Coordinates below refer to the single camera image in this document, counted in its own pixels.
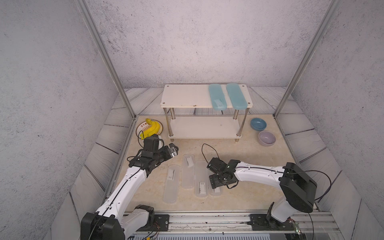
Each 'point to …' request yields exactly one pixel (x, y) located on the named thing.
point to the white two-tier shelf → (198, 96)
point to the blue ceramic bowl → (258, 124)
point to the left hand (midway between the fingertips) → (175, 150)
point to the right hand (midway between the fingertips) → (219, 182)
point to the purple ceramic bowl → (266, 138)
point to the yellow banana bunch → (152, 130)
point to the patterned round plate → (140, 128)
